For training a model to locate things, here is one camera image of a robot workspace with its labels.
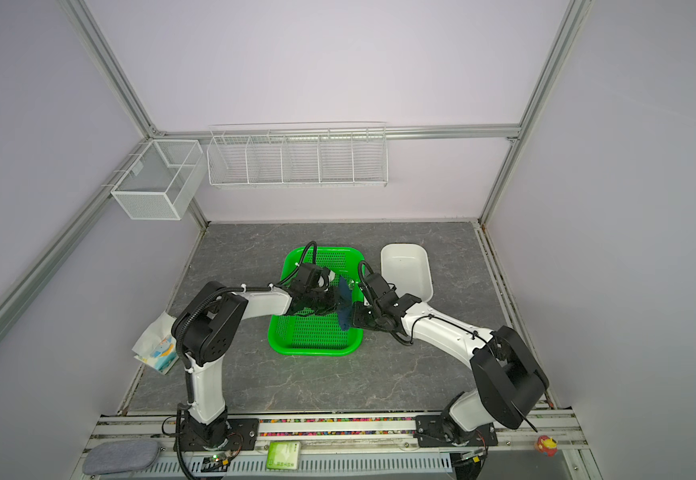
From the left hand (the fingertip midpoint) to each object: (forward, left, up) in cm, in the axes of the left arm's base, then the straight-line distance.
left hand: (351, 306), depth 94 cm
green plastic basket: (-7, +11, -3) cm, 13 cm away
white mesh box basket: (+40, +60, +23) cm, 76 cm away
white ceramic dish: (+15, -21, -2) cm, 26 cm away
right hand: (-7, 0, +5) cm, 9 cm away
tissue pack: (-11, +55, +3) cm, 56 cm away
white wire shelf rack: (+49, +16, +24) cm, 56 cm away
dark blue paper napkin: (-1, +2, 0) cm, 3 cm away
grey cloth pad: (-35, +56, +1) cm, 66 cm away
